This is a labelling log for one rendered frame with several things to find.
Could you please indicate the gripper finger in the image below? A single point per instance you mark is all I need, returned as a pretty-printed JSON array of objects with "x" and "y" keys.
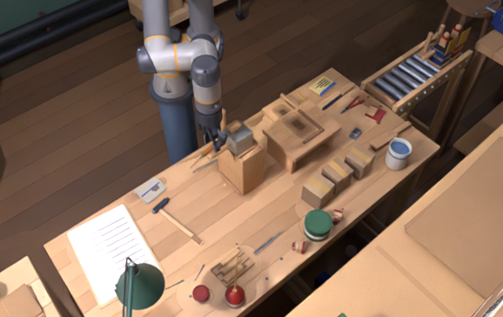
[
  {"x": 220, "y": 141},
  {"x": 208, "y": 136}
]

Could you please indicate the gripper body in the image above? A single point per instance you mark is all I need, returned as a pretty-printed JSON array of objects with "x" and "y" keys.
[{"x": 208, "y": 121}]

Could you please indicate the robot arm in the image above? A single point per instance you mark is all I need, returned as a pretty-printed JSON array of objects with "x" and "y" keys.
[{"x": 176, "y": 55}]

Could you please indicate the grey jack-in-the-box toy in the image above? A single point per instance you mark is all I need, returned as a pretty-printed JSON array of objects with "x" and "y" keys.
[{"x": 239, "y": 139}]

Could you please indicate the wooden infeed shelf block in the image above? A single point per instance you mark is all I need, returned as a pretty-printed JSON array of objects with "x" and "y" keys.
[{"x": 242, "y": 173}]

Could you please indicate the wooden test nest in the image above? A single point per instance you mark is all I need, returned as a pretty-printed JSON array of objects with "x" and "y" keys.
[{"x": 297, "y": 134}]

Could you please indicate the small red white toy piece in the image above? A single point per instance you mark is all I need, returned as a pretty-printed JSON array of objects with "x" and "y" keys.
[
  {"x": 337, "y": 216},
  {"x": 298, "y": 247}
]

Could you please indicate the red round lid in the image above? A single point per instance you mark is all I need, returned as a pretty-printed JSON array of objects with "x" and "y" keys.
[{"x": 201, "y": 293}]

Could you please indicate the colourful wooden toy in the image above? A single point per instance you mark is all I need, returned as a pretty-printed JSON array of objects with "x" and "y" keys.
[{"x": 447, "y": 46}]

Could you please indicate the grey metal chisel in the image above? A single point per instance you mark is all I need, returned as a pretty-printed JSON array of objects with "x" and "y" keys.
[{"x": 205, "y": 165}]

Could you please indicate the grey flat case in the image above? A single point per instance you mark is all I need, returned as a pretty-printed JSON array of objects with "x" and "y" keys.
[{"x": 150, "y": 190}]

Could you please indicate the yellow notepad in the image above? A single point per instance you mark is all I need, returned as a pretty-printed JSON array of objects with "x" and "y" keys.
[{"x": 321, "y": 85}]

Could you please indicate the blue pencil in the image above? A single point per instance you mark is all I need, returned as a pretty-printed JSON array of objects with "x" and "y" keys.
[{"x": 332, "y": 102}]

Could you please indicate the wooden slotted jig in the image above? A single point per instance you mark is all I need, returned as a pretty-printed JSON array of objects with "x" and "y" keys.
[{"x": 232, "y": 267}]

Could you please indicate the green round tin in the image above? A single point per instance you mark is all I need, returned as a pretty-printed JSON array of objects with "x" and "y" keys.
[{"x": 318, "y": 224}]

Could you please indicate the thin metal nail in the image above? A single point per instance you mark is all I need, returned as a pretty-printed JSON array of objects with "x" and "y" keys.
[
  {"x": 175, "y": 284},
  {"x": 199, "y": 272}
]

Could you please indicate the small blue block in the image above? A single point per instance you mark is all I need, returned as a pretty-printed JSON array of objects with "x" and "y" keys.
[{"x": 356, "y": 133}]

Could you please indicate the clipboard with white paper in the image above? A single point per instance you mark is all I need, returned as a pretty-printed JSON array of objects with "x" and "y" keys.
[{"x": 110, "y": 251}]

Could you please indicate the green desk lamp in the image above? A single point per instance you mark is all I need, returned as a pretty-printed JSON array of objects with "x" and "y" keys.
[{"x": 140, "y": 286}]

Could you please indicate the wooden strip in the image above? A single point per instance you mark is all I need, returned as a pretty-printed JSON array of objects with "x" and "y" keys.
[{"x": 388, "y": 136}]

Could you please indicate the white and blue cup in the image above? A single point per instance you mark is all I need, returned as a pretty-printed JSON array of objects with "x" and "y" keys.
[{"x": 397, "y": 156}]

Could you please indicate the wooden roller conveyor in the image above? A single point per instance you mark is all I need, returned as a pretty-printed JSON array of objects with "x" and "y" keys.
[{"x": 405, "y": 75}]

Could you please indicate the large wooden bench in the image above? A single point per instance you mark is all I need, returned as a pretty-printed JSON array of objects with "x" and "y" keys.
[{"x": 388, "y": 273}]

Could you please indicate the cardboard boxes stack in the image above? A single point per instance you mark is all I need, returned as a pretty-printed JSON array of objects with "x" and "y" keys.
[{"x": 18, "y": 300}]

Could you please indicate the brown cardboard sheet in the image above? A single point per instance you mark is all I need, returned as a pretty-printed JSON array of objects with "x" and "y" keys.
[{"x": 476, "y": 216}]

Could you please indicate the wooden stool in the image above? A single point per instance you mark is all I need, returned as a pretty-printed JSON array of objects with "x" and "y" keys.
[{"x": 469, "y": 6}]

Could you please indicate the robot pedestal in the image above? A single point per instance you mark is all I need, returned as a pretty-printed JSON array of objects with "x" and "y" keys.
[{"x": 177, "y": 128}]

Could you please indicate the dark wall pipe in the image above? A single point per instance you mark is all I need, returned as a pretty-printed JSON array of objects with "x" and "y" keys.
[{"x": 35, "y": 42}]

